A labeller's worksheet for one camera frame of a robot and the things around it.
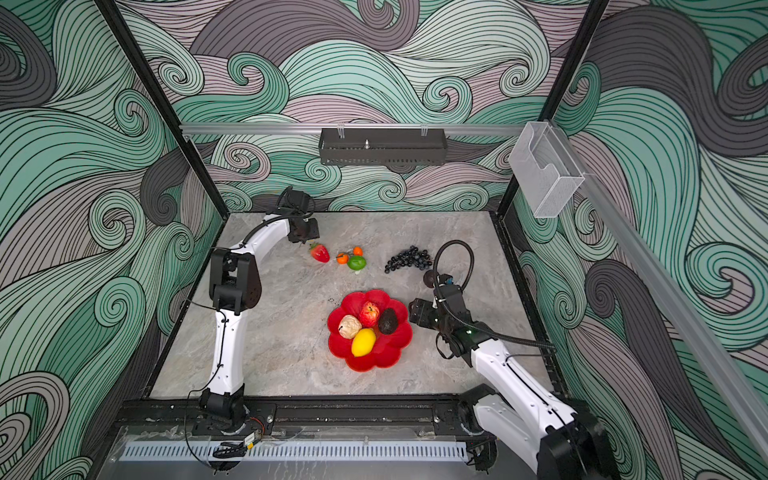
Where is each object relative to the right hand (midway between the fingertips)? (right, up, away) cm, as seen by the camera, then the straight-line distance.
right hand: (420, 308), depth 84 cm
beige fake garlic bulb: (-20, -5, -1) cm, 21 cm away
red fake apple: (-15, -2, +2) cm, 15 cm away
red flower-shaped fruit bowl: (-9, -12, +1) cm, 15 cm away
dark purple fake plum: (+5, +7, +13) cm, 15 cm away
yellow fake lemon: (-16, -10, 0) cm, 19 cm away
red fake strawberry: (-33, +15, +20) cm, 41 cm away
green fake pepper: (-20, +11, +17) cm, 28 cm away
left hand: (-36, +23, +23) cm, 48 cm away
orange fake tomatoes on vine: (-25, +13, +20) cm, 34 cm away
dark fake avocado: (-9, -4, +2) cm, 10 cm away
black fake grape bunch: (-1, +13, +18) cm, 22 cm away
